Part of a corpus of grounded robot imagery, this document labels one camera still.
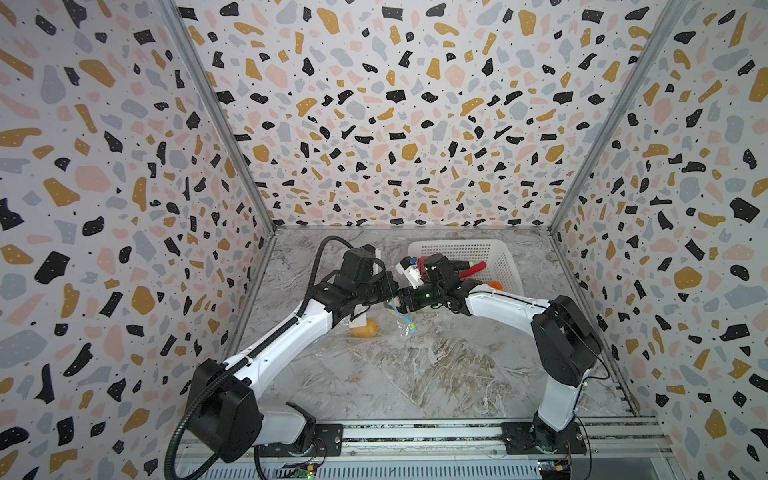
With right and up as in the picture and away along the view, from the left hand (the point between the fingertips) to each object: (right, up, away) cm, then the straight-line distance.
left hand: (402, 280), depth 78 cm
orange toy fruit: (+31, -3, +21) cm, 38 cm away
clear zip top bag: (-1, -12, +4) cm, 13 cm away
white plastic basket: (+33, +1, +28) cm, 44 cm away
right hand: (-5, -6, +6) cm, 10 cm away
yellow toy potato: (-10, -16, +10) cm, 21 cm away
